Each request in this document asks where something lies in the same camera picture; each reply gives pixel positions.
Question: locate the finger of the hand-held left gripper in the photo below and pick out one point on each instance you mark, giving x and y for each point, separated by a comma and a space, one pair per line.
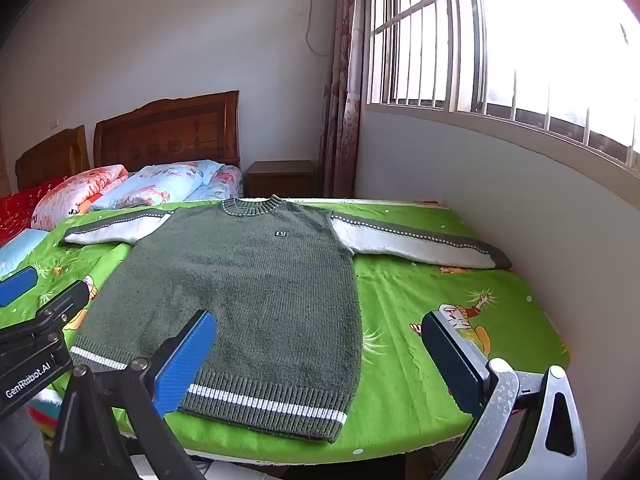
67, 305
17, 286

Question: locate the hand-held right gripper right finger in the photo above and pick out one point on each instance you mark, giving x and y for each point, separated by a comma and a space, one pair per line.
452, 362

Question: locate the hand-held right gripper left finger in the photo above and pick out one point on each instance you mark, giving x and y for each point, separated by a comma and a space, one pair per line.
186, 360

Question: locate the green knitted sweater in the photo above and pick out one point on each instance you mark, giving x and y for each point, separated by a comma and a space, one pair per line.
260, 285

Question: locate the colourful printed cloth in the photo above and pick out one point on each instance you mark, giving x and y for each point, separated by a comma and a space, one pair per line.
42, 417

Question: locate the red blanket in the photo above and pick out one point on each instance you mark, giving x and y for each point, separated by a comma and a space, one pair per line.
20, 210

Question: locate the green printed bedsheet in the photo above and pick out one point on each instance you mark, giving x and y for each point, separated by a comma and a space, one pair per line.
425, 290

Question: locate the pink floral pillow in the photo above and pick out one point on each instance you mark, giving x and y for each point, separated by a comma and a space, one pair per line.
75, 195

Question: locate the small wooden headboard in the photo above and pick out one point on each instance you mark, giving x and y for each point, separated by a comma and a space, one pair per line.
50, 157

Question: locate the light blue floral pillow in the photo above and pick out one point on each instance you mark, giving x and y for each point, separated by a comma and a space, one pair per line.
160, 182

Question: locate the large carved wooden headboard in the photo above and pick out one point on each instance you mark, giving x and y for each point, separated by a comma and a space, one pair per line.
170, 135

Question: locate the wooden nightstand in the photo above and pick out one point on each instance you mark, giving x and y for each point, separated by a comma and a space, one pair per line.
280, 180

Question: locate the pink floral curtain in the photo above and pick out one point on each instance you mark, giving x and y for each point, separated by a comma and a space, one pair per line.
342, 85

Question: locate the barred window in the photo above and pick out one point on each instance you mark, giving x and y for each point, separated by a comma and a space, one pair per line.
430, 35

